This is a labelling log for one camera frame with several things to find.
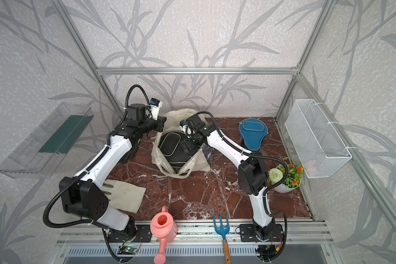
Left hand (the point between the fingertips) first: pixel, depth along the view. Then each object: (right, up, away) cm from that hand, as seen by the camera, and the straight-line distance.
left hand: (166, 117), depth 82 cm
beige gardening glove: (-23, -41, +3) cm, 47 cm away
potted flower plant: (+61, -30, -6) cm, 68 cm away
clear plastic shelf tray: (-46, -16, -18) cm, 51 cm away
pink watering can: (+3, -46, -16) cm, 49 cm away
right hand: (+10, -12, +7) cm, 17 cm away
